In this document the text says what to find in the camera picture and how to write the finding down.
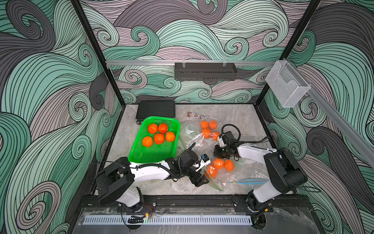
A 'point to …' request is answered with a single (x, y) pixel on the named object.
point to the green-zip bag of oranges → (222, 171)
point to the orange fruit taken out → (153, 128)
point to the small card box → (192, 115)
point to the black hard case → (155, 108)
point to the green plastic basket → (141, 154)
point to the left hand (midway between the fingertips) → (205, 174)
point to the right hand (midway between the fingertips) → (212, 154)
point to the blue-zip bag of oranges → (244, 181)
